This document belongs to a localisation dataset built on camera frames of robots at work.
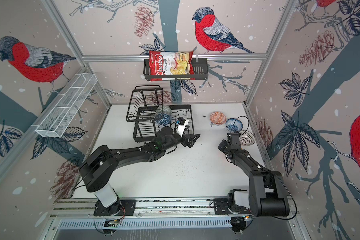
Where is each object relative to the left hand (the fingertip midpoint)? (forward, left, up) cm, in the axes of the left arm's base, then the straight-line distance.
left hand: (194, 131), depth 78 cm
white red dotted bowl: (+7, -37, -19) cm, 42 cm away
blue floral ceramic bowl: (+18, -30, -19) cm, 40 cm away
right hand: (+1, -18, -18) cm, 25 cm away
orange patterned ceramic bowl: (+26, -20, -20) cm, 38 cm away
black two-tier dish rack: (+32, +34, -16) cm, 49 cm away
